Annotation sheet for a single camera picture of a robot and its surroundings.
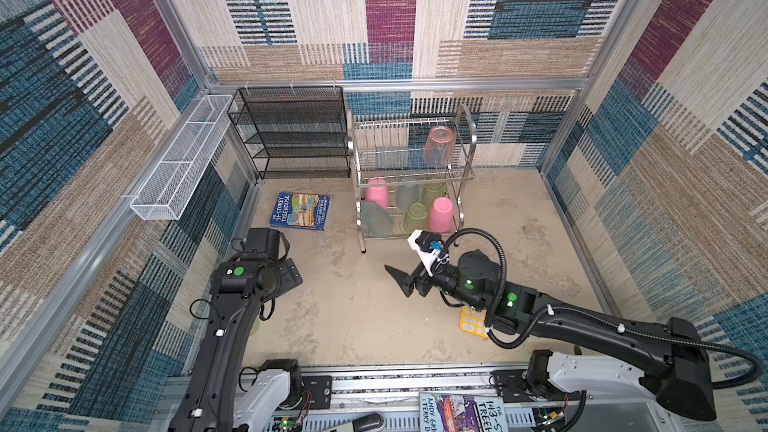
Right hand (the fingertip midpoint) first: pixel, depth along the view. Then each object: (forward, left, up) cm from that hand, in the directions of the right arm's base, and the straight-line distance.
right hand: (402, 254), depth 68 cm
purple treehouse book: (-28, -9, -24) cm, 37 cm away
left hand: (-1, +30, -9) cm, 31 cm away
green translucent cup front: (+20, -5, -14) cm, 25 cm away
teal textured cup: (+19, +6, -13) cm, 24 cm away
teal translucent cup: (+31, -3, -17) cm, 35 cm away
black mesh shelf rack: (+56, +36, -8) cm, 67 cm away
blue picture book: (+31, +33, -24) cm, 51 cm away
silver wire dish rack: (+25, -3, +1) cm, 25 cm away
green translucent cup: (+31, -12, -14) cm, 36 cm away
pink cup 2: (+20, -13, -13) cm, 27 cm away
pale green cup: (-6, +41, -27) cm, 49 cm away
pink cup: (+29, +6, -13) cm, 32 cm away
